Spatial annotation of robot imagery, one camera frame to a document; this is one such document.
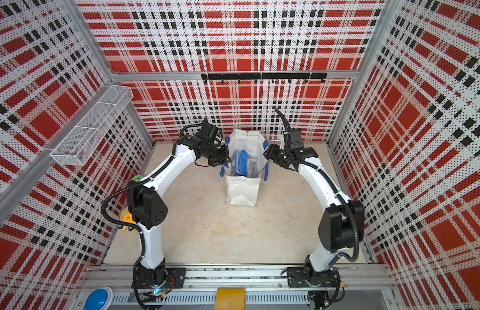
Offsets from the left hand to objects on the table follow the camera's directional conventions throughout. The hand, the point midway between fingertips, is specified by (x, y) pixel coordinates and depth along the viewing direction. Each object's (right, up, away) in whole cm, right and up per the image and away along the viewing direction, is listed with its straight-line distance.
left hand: (234, 159), depth 86 cm
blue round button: (-49, -52, -16) cm, 74 cm away
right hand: (+16, +1, -2) cm, 16 cm away
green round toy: (-52, -10, +13) cm, 55 cm away
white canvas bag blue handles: (+3, -14, -3) cm, 14 cm away
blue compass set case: (+3, -1, +14) cm, 14 cm away
